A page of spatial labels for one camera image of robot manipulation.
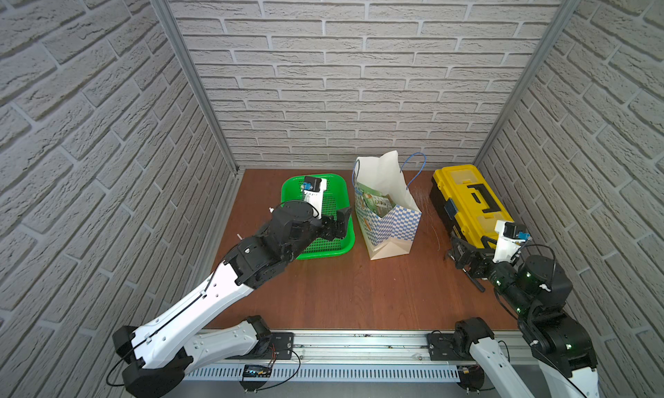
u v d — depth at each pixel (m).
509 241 0.51
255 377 0.72
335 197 1.07
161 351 0.37
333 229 0.54
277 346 0.74
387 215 0.74
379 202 0.96
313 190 0.52
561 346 0.40
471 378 0.71
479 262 0.53
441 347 0.73
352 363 0.71
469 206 0.86
